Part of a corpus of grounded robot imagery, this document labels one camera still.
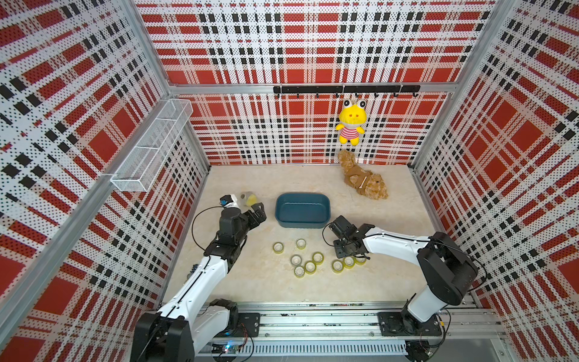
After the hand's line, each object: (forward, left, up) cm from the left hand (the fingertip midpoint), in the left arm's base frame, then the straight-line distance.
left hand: (257, 208), depth 85 cm
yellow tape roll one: (-9, -7, -15) cm, 19 cm away
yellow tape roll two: (-7, -16, -17) cm, 24 cm away
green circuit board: (-43, +6, -14) cm, 45 cm away
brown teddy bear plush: (+18, -48, -8) cm, 52 cm away
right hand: (-9, -35, -15) cm, 39 cm away
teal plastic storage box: (+12, -17, -19) cm, 28 cm away
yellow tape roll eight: (-15, -35, -16) cm, 42 cm away
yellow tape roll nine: (-15, -40, -15) cm, 45 cm away
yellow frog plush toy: (+33, -38, +18) cm, 53 cm away
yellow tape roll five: (-18, -16, -17) cm, 29 cm away
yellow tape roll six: (-17, -20, -16) cm, 31 cm away
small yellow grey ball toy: (+13, +8, -12) cm, 20 cm away
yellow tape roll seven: (-17, -31, -16) cm, 38 cm away
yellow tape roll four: (-13, -23, -16) cm, 31 cm away
